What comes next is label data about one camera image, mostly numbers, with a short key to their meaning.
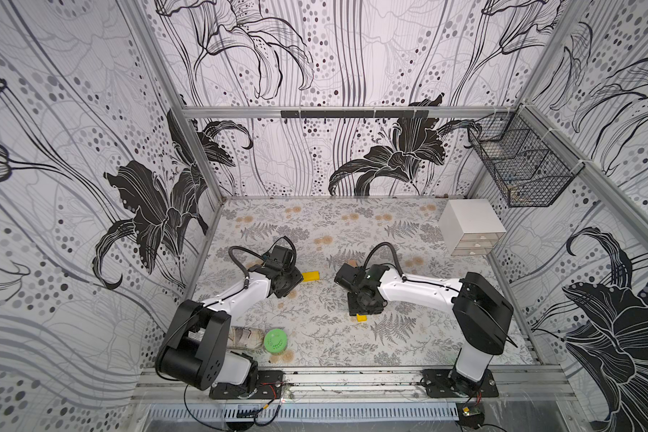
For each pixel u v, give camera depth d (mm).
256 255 807
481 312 476
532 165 881
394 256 629
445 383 720
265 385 726
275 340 767
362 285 629
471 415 702
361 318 839
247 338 782
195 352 423
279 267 696
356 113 882
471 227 909
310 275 929
